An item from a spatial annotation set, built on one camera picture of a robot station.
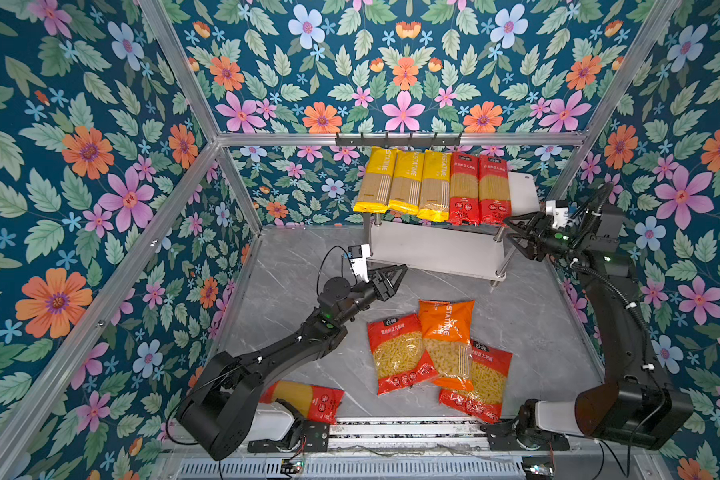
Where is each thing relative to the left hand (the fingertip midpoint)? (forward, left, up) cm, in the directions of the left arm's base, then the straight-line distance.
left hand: (405, 268), depth 71 cm
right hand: (+6, -27, +8) cm, 29 cm away
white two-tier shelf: (+30, -24, -30) cm, 49 cm away
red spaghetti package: (-22, +25, -26) cm, 43 cm away
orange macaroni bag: (-6, -13, -23) cm, 27 cm away
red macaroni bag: (-13, +2, -25) cm, 28 cm away
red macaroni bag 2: (-17, -23, -26) cm, 39 cm away
